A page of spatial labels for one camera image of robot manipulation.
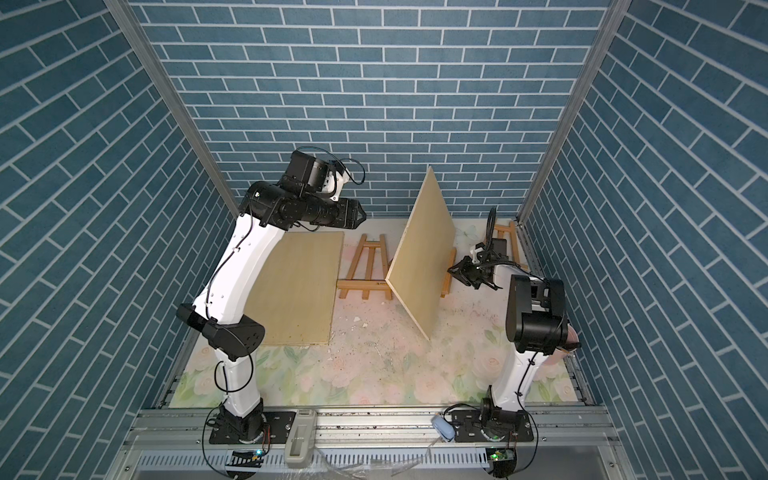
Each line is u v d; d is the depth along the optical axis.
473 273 0.88
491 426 0.68
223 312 0.46
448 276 0.98
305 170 0.52
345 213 0.62
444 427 0.72
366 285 0.99
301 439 0.70
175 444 0.73
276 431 0.73
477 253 0.87
